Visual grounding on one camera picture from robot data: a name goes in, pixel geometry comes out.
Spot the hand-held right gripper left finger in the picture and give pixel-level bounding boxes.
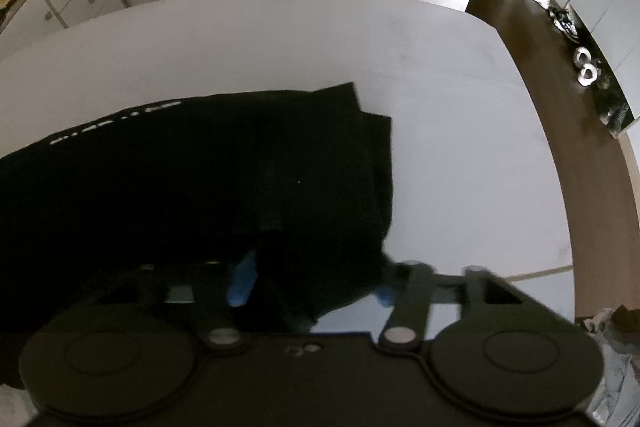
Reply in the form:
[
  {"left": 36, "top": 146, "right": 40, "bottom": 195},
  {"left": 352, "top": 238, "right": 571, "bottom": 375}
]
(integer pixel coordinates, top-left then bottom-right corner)
[{"left": 80, "top": 251, "right": 259, "bottom": 352}]

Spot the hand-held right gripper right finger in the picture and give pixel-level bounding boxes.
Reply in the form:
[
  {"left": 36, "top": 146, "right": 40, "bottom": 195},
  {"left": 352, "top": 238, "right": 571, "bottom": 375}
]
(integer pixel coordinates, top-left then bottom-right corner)
[{"left": 377, "top": 261, "right": 546, "bottom": 352}]

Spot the black sweater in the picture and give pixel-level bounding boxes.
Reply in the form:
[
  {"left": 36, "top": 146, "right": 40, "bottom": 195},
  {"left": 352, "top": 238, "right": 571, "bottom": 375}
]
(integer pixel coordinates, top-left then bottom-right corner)
[{"left": 0, "top": 82, "right": 401, "bottom": 390}]

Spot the pile of light clothes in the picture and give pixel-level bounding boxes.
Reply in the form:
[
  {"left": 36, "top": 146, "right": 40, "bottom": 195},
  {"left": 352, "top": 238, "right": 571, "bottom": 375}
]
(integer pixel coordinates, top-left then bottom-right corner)
[{"left": 585, "top": 324, "right": 640, "bottom": 427}]

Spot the white garment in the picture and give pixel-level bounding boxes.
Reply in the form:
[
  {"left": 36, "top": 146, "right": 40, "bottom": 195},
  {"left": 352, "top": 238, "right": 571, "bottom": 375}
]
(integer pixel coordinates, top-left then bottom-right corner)
[{"left": 584, "top": 307, "right": 615, "bottom": 330}]

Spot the printed tablecloth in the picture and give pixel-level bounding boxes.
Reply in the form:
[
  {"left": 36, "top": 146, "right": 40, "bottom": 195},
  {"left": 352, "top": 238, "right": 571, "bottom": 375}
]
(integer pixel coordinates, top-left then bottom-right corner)
[{"left": 0, "top": 0, "right": 577, "bottom": 328}]

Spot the dark shoe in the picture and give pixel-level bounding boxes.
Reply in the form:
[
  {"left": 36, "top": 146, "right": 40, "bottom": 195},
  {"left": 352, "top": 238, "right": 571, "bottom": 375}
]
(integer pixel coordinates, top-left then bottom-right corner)
[{"left": 599, "top": 99, "right": 632, "bottom": 128}]

